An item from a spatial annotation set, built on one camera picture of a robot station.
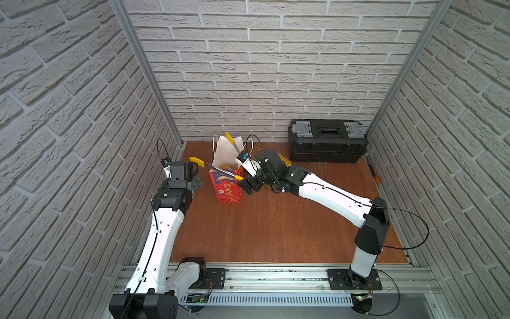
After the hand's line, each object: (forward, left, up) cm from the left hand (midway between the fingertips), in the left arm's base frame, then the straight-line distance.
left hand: (184, 177), depth 74 cm
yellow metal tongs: (+3, -7, +5) cm, 9 cm away
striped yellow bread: (+24, -45, -20) cm, 55 cm away
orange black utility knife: (+22, -95, -24) cm, 100 cm away
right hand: (+2, -25, 0) cm, 25 cm away
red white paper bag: (+3, -15, -13) cm, 20 cm away
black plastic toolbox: (+27, -64, -6) cm, 69 cm away
